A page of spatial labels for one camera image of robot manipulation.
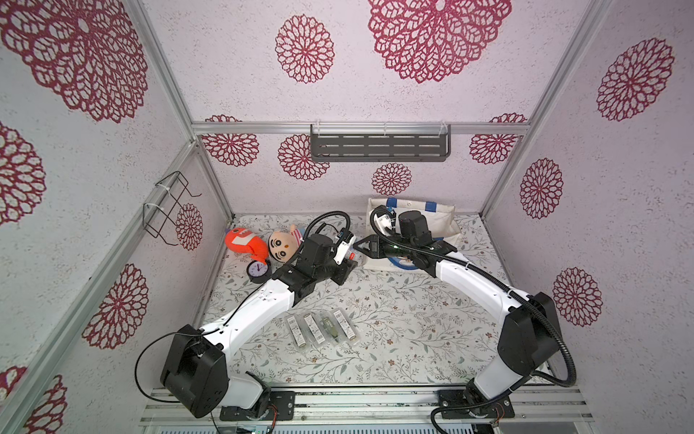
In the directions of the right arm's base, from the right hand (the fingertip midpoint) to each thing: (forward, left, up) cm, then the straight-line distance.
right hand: (354, 243), depth 78 cm
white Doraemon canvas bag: (+19, -31, -9) cm, 37 cm away
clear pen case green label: (-15, +8, -24) cm, 30 cm away
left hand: (-2, +1, -6) cm, 6 cm away
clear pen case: (-15, +3, -24) cm, 28 cm away
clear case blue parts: (-2, +1, -2) cm, 3 cm away
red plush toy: (+14, +43, -16) cm, 47 cm away
